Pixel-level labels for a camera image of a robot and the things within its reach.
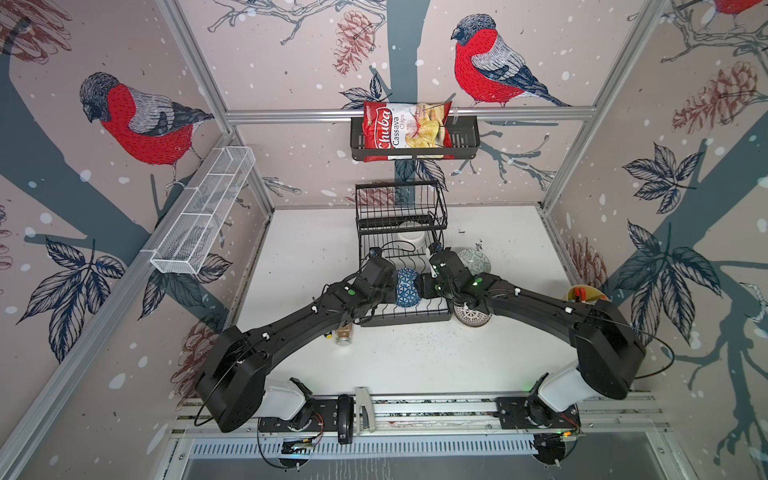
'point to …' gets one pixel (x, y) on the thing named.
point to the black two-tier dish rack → (379, 210)
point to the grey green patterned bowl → (476, 261)
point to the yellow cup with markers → (585, 293)
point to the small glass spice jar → (343, 335)
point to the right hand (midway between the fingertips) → (417, 286)
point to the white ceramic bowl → (411, 240)
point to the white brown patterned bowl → (471, 317)
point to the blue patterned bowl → (407, 292)
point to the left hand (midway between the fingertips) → (391, 285)
